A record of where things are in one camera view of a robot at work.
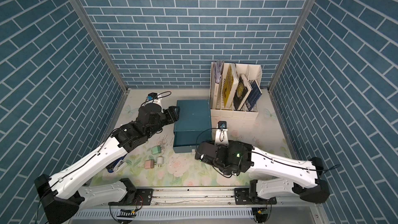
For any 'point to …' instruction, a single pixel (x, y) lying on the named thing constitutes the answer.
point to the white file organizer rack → (252, 72)
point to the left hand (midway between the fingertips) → (181, 110)
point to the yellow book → (228, 79)
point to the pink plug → (150, 164)
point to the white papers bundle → (218, 66)
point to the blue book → (254, 96)
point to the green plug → (156, 149)
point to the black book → (242, 90)
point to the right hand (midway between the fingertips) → (214, 145)
